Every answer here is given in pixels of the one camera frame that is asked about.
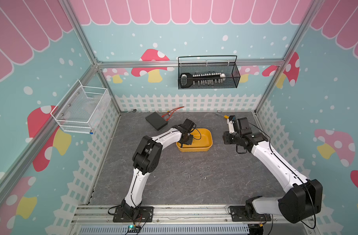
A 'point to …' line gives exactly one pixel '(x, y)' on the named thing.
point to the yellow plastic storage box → (202, 141)
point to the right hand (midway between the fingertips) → (226, 135)
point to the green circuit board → (133, 228)
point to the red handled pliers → (170, 113)
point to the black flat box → (158, 121)
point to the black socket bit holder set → (187, 80)
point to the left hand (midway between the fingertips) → (187, 141)
